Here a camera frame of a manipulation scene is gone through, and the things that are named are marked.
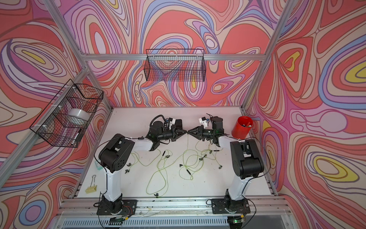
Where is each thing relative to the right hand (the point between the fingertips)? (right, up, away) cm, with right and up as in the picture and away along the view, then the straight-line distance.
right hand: (189, 135), depth 88 cm
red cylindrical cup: (+36, +4, +8) cm, 37 cm away
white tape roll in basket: (-58, +13, -14) cm, 61 cm away
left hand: (-1, +1, -2) cm, 2 cm away
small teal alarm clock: (-56, -19, -2) cm, 59 cm away
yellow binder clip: (-55, -29, -9) cm, 63 cm away
